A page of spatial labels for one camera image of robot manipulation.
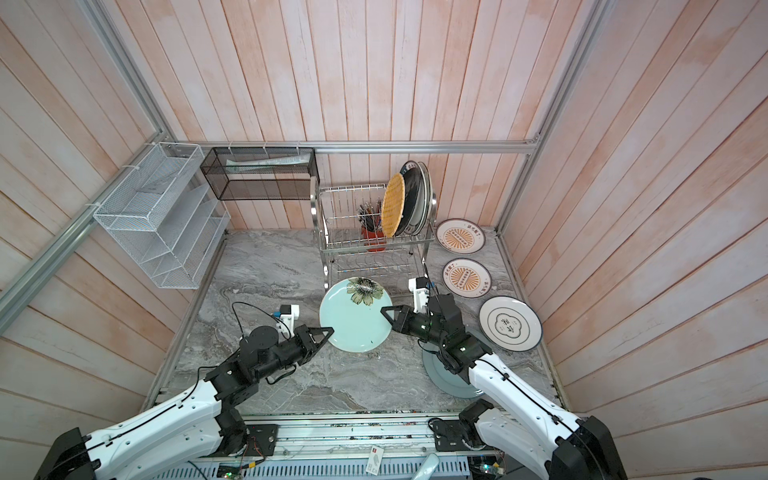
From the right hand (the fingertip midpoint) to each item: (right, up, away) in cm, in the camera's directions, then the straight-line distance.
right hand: (381, 311), depth 76 cm
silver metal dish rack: (-17, +30, +31) cm, 46 cm away
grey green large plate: (+18, -21, +6) cm, 28 cm away
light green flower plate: (-8, +1, +1) cm, 8 cm away
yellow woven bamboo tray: (+3, +29, +7) cm, 30 cm away
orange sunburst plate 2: (+31, +7, +29) cm, 43 cm away
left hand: (-12, -6, -2) cm, 13 cm away
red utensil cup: (-2, +19, +6) cm, 20 cm away
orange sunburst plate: (+32, +23, +43) cm, 58 cm away
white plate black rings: (+41, -7, +17) cm, 45 cm away
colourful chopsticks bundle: (-4, +27, +12) cm, 30 cm away
